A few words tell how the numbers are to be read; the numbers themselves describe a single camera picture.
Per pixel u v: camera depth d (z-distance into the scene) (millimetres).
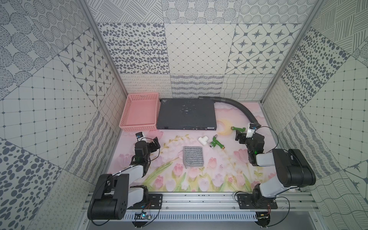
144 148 704
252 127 805
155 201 742
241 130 1003
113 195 423
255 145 728
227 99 1195
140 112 1106
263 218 717
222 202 751
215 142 948
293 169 460
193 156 881
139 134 781
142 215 702
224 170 854
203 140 948
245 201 731
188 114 1072
